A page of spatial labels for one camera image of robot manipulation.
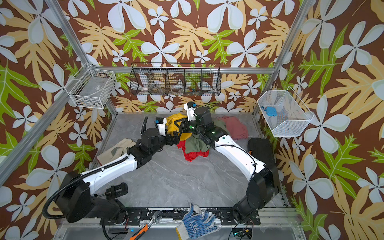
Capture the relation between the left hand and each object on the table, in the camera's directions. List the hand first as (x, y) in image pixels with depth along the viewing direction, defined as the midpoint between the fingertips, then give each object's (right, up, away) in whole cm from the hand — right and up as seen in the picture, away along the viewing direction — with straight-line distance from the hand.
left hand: (174, 128), depth 80 cm
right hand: (0, +3, -7) cm, 7 cm away
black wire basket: (-2, +33, +18) cm, 38 cm away
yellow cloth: (0, 0, -6) cm, 6 cm away
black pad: (+55, -13, +15) cm, 58 cm away
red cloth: (+9, -17, +13) cm, 23 cm away
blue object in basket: (+56, +10, +6) cm, 57 cm away
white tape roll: (-1, +26, +19) cm, 32 cm away
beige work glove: (-41, -14, +19) cm, 47 cm away
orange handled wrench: (-9, -46, -7) cm, 47 cm away
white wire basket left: (-49, +24, +6) cm, 55 cm away
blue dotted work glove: (+12, -47, -8) cm, 49 cm away
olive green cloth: (+12, -10, +12) cm, 20 cm away
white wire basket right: (+63, +7, -1) cm, 64 cm away
